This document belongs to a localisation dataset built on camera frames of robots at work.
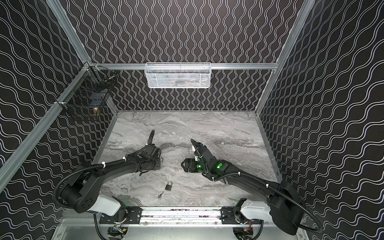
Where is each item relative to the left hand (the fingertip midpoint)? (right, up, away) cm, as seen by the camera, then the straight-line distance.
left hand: (162, 165), depth 91 cm
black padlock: (+5, -11, -7) cm, 13 cm away
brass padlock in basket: (-35, +32, -8) cm, 48 cm away
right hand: (+16, +3, -10) cm, 19 cm away
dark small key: (+1, -15, -9) cm, 17 cm away
